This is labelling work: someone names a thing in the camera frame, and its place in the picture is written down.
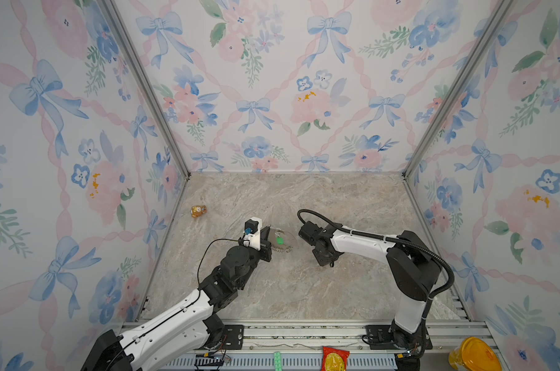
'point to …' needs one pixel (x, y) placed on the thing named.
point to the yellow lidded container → (475, 355)
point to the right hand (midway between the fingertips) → (330, 254)
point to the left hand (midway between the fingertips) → (269, 227)
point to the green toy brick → (278, 364)
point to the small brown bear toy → (196, 211)
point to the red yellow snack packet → (334, 359)
